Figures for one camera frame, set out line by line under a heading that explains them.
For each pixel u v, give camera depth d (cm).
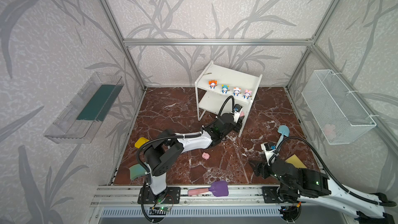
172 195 73
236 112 71
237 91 69
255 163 64
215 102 117
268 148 63
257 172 64
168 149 47
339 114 63
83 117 64
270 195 72
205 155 85
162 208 71
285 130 97
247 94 68
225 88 71
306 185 52
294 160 84
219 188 77
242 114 81
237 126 75
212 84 72
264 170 62
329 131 74
